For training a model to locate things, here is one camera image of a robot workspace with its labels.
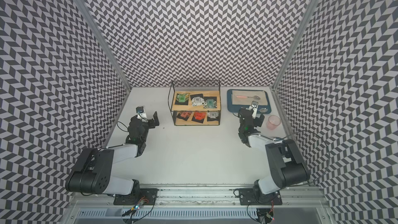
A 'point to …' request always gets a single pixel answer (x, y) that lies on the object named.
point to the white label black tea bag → (197, 99)
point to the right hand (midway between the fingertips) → (252, 112)
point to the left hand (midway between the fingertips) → (148, 113)
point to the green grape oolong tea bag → (182, 99)
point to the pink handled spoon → (256, 97)
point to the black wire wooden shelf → (196, 108)
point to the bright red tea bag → (199, 116)
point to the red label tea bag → (184, 114)
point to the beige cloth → (240, 101)
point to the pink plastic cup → (273, 122)
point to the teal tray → (235, 108)
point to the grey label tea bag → (213, 114)
